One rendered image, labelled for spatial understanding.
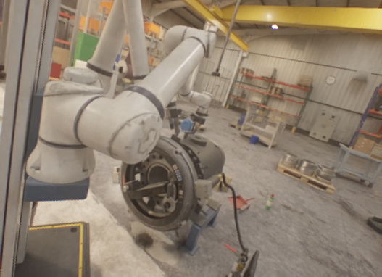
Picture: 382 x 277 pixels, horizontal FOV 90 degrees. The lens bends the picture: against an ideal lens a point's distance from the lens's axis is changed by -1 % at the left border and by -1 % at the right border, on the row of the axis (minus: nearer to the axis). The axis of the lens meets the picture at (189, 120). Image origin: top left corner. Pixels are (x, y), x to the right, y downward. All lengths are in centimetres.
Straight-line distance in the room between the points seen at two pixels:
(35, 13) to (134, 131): 45
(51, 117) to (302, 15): 1264
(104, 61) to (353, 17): 1203
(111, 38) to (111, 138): 81
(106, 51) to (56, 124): 69
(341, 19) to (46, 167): 1246
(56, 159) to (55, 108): 15
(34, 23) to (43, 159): 38
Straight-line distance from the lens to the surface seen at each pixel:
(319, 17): 1269
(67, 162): 67
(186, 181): 141
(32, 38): 74
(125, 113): 52
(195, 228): 196
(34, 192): 70
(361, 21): 1250
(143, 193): 166
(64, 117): 60
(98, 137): 53
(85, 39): 845
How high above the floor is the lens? 146
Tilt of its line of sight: 11 degrees down
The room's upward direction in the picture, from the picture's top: 17 degrees clockwise
